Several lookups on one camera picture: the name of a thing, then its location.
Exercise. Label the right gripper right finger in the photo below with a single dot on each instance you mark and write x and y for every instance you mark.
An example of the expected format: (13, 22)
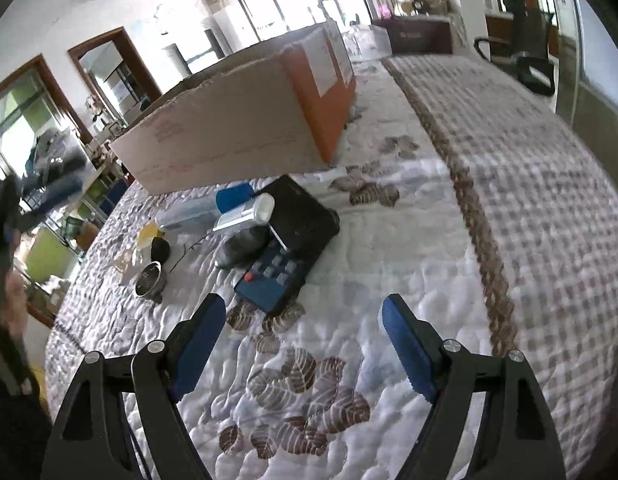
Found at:
(517, 438)

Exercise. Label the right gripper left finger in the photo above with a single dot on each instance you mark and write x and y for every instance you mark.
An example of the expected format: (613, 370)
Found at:
(91, 438)

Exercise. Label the round metal tin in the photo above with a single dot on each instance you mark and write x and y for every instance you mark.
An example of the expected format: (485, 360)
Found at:
(150, 282)

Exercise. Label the quilted patterned bedspread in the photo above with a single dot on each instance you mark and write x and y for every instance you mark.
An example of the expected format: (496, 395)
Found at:
(458, 190)

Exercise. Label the yellow sponge block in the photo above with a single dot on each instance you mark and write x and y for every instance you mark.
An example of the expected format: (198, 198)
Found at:
(147, 234)

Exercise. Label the blue remote control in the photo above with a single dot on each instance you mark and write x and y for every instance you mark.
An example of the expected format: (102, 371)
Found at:
(271, 281)

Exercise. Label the blue capped clear bottle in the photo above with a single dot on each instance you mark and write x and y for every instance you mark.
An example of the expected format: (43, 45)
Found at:
(203, 211)

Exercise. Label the white tube bottle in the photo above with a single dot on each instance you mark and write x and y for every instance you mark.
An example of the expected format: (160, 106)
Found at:
(255, 212)

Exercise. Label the large cardboard box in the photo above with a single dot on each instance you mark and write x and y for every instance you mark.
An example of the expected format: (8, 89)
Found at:
(277, 107)

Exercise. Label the black office chair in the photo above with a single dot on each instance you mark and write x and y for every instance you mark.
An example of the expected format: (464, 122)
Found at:
(524, 56)

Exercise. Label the dark wooden cabinet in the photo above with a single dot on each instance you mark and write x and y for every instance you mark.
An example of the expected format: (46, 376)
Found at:
(418, 34)

